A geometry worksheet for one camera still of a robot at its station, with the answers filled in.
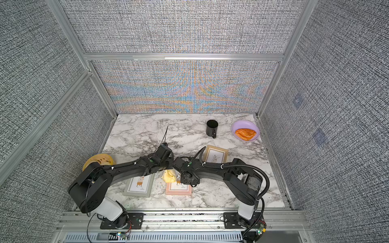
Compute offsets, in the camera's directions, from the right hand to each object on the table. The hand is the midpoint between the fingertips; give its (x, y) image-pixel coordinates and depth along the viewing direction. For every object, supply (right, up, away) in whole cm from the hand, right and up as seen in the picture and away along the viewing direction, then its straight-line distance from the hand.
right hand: (187, 179), depth 87 cm
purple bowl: (+44, +32, +26) cm, 60 cm away
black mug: (+16, +30, +15) cm, 37 cm away
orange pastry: (+39, +25, +16) cm, 50 cm away
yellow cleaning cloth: (-9, +3, -4) cm, 11 cm away
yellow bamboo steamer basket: (-51, +11, +5) cm, 53 cm away
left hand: (-7, +10, +3) cm, 12 cm away
